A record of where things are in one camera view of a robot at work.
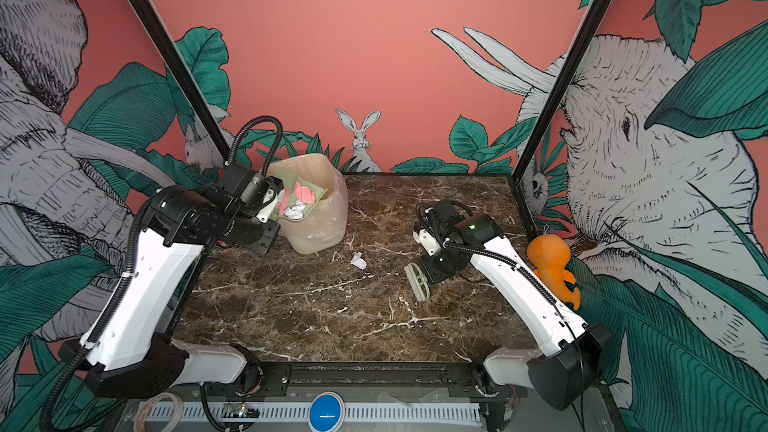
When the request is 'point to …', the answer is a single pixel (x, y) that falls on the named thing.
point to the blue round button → (326, 412)
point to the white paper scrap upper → (358, 261)
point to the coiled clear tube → (139, 425)
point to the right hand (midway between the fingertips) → (425, 271)
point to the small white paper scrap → (295, 212)
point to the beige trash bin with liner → (326, 227)
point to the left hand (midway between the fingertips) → (267, 231)
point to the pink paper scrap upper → (304, 193)
